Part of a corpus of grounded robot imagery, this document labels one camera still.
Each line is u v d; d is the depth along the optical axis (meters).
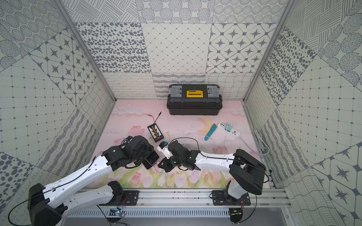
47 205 0.39
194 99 0.99
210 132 1.00
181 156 0.62
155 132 0.99
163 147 0.71
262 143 0.95
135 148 0.58
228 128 0.92
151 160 0.77
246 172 0.43
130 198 0.74
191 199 0.75
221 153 0.90
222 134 1.00
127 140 0.71
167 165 0.68
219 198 0.73
